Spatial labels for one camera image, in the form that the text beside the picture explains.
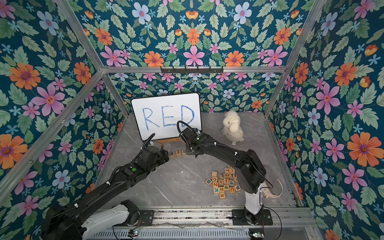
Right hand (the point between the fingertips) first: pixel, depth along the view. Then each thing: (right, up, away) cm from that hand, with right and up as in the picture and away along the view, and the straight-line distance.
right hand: (194, 146), depth 88 cm
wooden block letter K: (+15, -25, -10) cm, 31 cm away
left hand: (-15, -3, -6) cm, 17 cm away
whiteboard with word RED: (-22, +19, +3) cm, 29 cm away
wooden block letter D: (-7, -4, +7) cm, 11 cm away
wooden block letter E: (-11, -4, +7) cm, 14 cm away
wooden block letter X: (+15, -19, -5) cm, 25 cm away
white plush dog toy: (+23, +10, 0) cm, 25 cm away
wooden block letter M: (+8, -19, -5) cm, 21 cm away
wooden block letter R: (-15, -6, +5) cm, 17 cm away
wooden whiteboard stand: (-17, +3, +8) cm, 19 cm away
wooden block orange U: (+21, -22, -8) cm, 32 cm away
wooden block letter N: (+12, -20, -6) cm, 24 cm away
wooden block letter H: (+15, -22, -8) cm, 28 cm away
